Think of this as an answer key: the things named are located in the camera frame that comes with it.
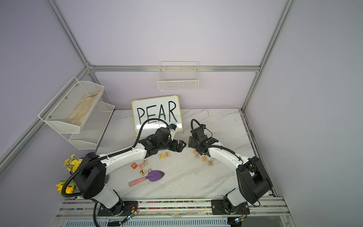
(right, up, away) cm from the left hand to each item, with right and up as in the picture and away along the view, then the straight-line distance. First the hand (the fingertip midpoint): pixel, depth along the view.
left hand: (179, 144), depth 85 cm
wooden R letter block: (+12, -9, +7) cm, 16 cm away
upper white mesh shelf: (-62, +20, -7) cm, 65 cm away
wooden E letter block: (-8, -8, +8) cm, 14 cm away
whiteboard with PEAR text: (-9, +23, +16) cm, 30 cm away
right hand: (+10, +1, +5) cm, 11 cm away
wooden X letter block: (+20, -13, +4) cm, 24 cm away
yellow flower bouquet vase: (-47, -5, -22) cm, 52 cm away
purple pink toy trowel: (-15, -19, -3) cm, 24 cm away
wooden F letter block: (-22, -12, +4) cm, 25 cm away
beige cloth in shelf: (-54, +17, -10) cm, 58 cm away
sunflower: (-45, -14, -27) cm, 54 cm away
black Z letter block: (-23, -17, +1) cm, 29 cm away
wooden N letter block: (-24, -14, +3) cm, 28 cm away
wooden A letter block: (+10, -6, +8) cm, 14 cm away
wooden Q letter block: (+16, -11, +5) cm, 20 cm away
